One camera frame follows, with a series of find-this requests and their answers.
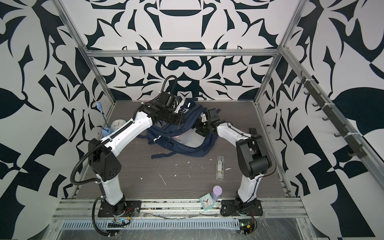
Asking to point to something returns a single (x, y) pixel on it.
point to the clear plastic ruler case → (220, 168)
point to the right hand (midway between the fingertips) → (190, 126)
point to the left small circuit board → (116, 223)
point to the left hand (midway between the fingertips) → (185, 116)
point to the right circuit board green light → (246, 226)
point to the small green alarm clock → (207, 201)
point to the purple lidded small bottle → (216, 193)
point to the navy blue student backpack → (187, 138)
